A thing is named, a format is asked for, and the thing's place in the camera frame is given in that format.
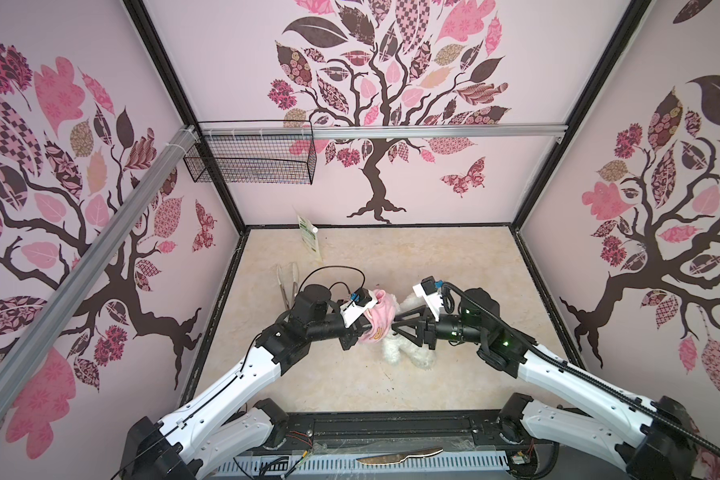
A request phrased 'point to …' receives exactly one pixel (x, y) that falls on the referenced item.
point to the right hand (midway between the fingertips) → (396, 321)
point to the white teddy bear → (400, 349)
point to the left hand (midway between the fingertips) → (374, 323)
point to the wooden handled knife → (398, 457)
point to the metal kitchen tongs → (295, 275)
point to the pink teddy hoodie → (381, 317)
